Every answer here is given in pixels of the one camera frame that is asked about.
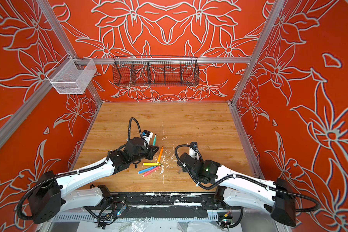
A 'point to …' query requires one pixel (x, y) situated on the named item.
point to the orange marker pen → (160, 154)
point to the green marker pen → (154, 140)
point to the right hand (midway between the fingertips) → (183, 160)
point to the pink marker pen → (151, 171)
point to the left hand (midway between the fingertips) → (158, 146)
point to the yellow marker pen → (151, 164)
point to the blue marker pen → (146, 169)
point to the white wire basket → (72, 76)
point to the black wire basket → (155, 70)
